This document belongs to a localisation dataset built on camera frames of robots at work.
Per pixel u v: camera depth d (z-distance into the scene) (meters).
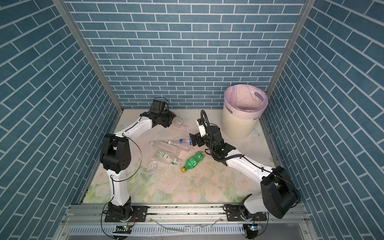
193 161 0.87
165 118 0.84
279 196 0.42
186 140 0.98
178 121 0.95
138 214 0.74
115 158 0.54
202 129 0.72
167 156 0.89
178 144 0.99
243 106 1.05
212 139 0.61
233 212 0.74
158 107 0.77
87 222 0.72
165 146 0.97
